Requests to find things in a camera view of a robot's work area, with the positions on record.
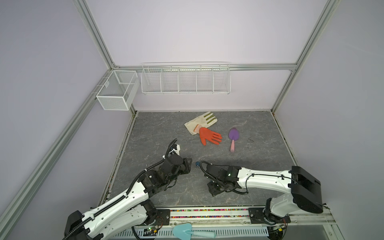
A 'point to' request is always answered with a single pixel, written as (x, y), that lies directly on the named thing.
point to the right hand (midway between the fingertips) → (212, 190)
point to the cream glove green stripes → (203, 121)
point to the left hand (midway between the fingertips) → (189, 162)
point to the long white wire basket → (185, 78)
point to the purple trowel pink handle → (233, 135)
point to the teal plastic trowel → (183, 231)
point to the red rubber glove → (205, 134)
